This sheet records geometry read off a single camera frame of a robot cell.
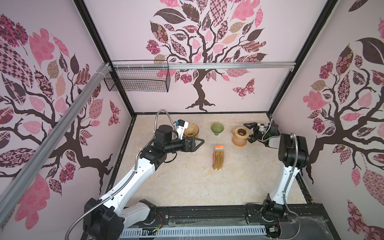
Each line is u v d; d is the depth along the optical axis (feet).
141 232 2.30
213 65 3.05
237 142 3.29
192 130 2.98
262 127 3.26
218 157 2.87
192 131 2.98
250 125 3.11
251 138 3.14
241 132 3.20
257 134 3.09
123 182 1.44
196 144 2.15
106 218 1.21
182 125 2.15
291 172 1.91
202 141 2.19
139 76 3.11
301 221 2.34
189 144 2.11
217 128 3.41
